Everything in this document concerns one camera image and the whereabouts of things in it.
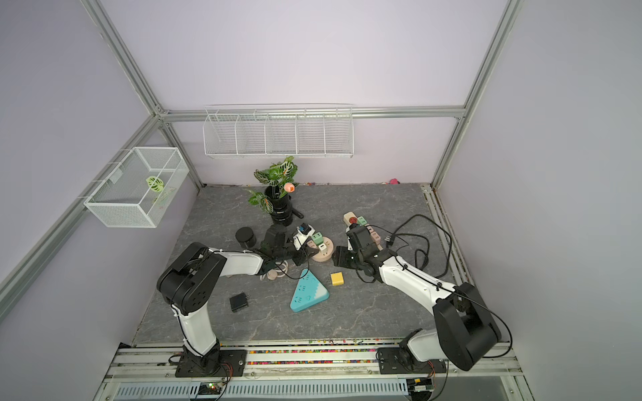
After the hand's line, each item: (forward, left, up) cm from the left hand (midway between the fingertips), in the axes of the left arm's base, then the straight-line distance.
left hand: (313, 248), depth 94 cm
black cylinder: (+7, +26, 0) cm, 27 cm away
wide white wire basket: (+40, +11, +25) cm, 49 cm away
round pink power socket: (-3, -5, -1) cm, 5 cm away
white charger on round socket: (-1, -4, +3) cm, 5 cm away
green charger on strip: (+9, -20, +3) cm, 22 cm away
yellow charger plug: (-12, -8, -3) cm, 15 cm away
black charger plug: (-17, +26, -4) cm, 32 cm away
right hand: (-6, -9, +5) cm, 12 cm away
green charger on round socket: (+3, -2, +3) cm, 4 cm away
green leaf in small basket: (+13, +50, +25) cm, 57 cm away
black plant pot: (+16, +12, +8) cm, 21 cm away
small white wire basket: (+13, +56, +23) cm, 62 cm away
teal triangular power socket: (-17, +2, -1) cm, 17 cm away
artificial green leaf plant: (+17, +10, +23) cm, 30 cm away
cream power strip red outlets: (+14, -16, -1) cm, 22 cm away
